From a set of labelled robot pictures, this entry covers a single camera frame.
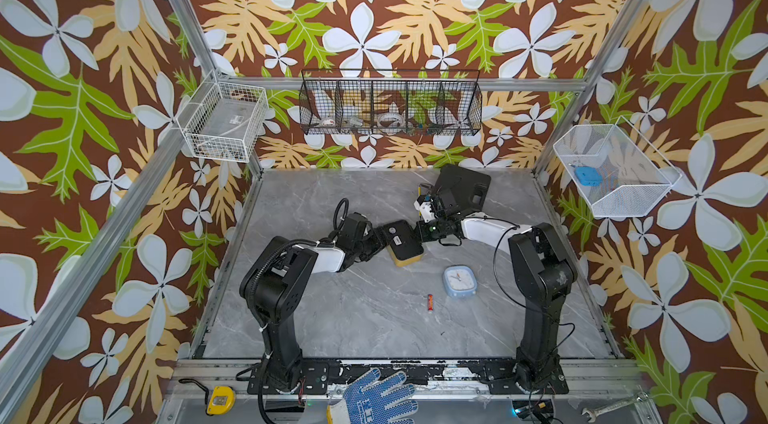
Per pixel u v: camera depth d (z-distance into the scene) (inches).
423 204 35.7
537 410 28.4
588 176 32.7
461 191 42.4
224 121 34.1
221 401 27.3
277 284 19.9
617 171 32.3
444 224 29.9
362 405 27.7
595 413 27.2
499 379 28.7
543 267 20.7
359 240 31.7
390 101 37.8
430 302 33.9
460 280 34.8
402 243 37.7
